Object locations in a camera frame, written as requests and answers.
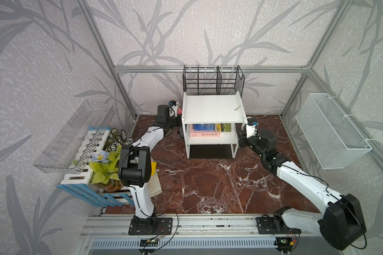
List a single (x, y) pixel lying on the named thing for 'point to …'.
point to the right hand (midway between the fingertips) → (237, 128)
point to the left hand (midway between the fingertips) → (187, 116)
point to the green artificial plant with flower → (105, 169)
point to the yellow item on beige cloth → (155, 186)
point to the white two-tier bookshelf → (210, 108)
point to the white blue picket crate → (76, 179)
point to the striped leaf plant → (116, 137)
